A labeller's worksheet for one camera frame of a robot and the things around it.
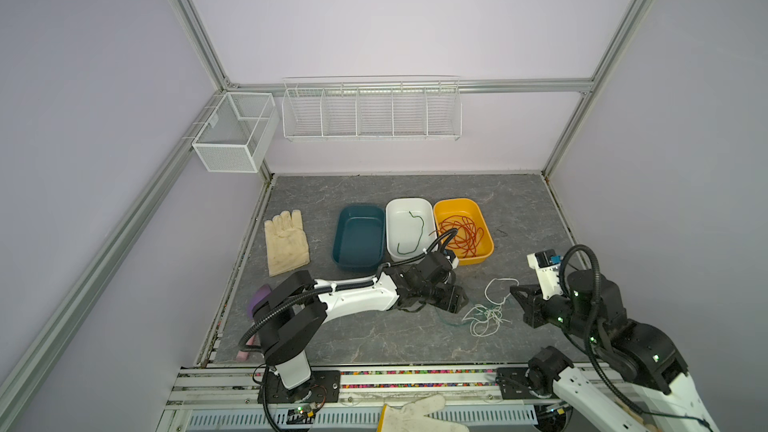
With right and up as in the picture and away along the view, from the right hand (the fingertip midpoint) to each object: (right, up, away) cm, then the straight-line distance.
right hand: (515, 290), depth 66 cm
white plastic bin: (-22, +11, +36) cm, 43 cm away
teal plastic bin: (-39, +7, +34) cm, 52 cm away
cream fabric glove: (-64, +6, +34) cm, 73 cm away
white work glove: (-22, -31, +3) cm, 38 cm away
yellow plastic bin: (-8, +18, +41) cm, 46 cm away
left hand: (-10, -7, +13) cm, 18 cm away
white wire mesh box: (-80, +42, +32) cm, 96 cm away
